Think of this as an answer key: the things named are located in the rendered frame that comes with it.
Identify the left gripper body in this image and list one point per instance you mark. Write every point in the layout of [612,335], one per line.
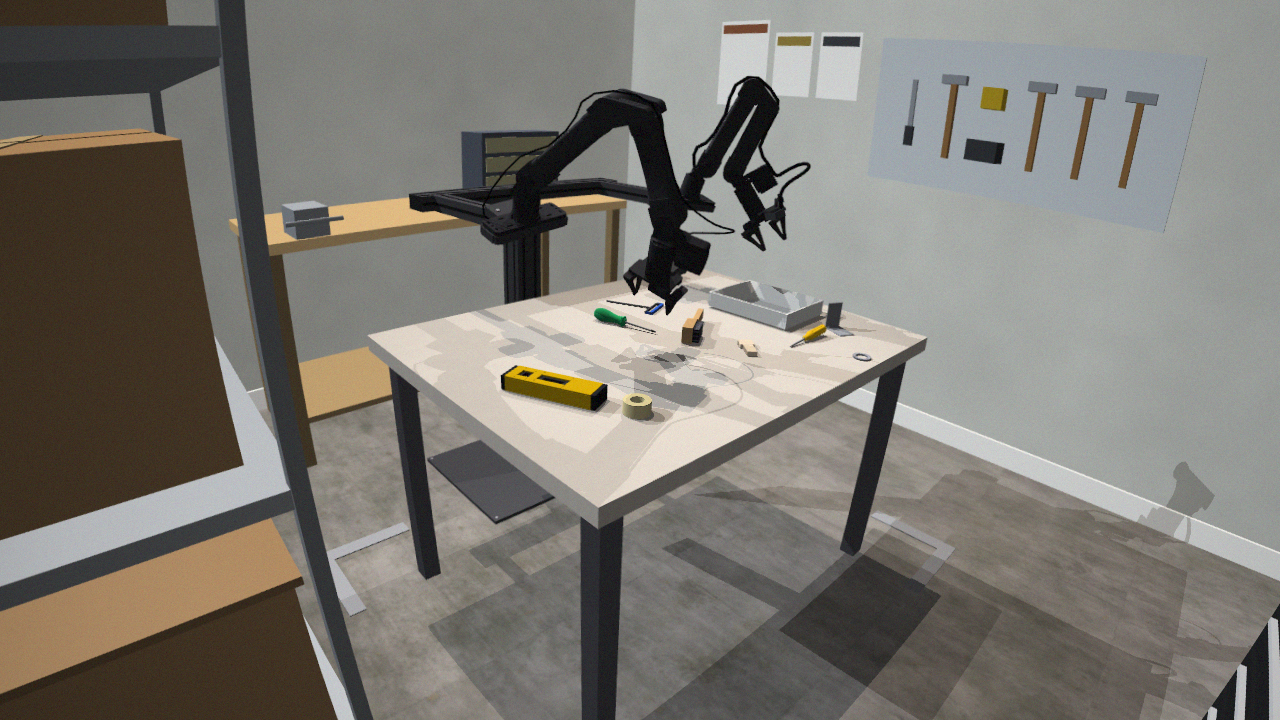
[752,208]

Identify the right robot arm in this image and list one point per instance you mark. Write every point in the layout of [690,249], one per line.
[667,211]

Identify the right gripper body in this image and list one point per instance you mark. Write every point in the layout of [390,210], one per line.
[661,281]

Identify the green-handled screwdriver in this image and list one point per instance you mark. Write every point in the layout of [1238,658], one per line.
[607,316]

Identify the yellow spirit level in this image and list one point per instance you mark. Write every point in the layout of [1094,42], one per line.
[569,390]

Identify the yellow-handled screwdriver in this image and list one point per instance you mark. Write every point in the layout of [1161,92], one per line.
[812,334]

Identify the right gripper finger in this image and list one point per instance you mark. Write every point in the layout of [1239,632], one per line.
[668,306]
[629,279]

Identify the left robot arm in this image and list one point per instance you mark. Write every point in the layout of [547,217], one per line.
[753,93]

